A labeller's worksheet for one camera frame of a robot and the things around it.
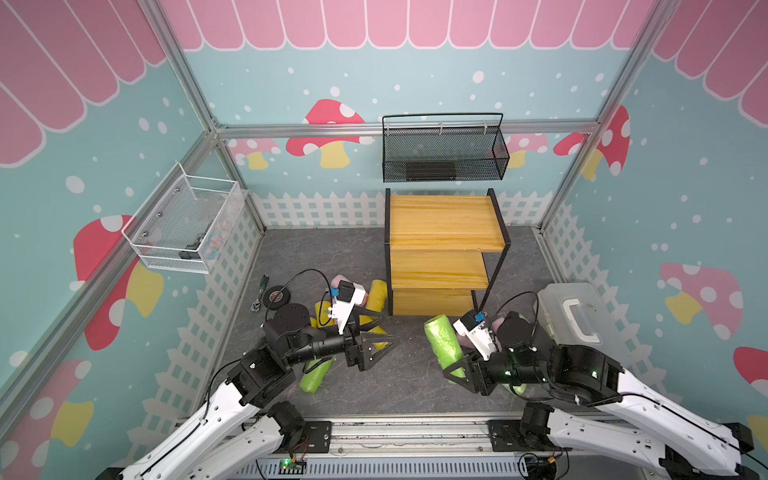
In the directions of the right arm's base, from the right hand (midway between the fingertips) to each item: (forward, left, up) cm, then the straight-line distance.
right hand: (450, 372), depth 62 cm
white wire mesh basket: (+32, +67, +11) cm, 75 cm away
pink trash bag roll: (+38, +31, -18) cm, 52 cm away
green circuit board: (-14, +37, -25) cm, 47 cm away
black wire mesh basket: (+66, -5, +13) cm, 67 cm away
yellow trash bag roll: (+29, +18, -19) cm, 39 cm away
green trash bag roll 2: (+4, +34, -19) cm, 39 cm away
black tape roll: (+32, +51, -20) cm, 63 cm away
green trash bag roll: (+4, +1, +6) cm, 7 cm away
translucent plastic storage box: (+20, -40, -12) cm, 46 cm away
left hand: (+5, +12, +8) cm, 15 cm away
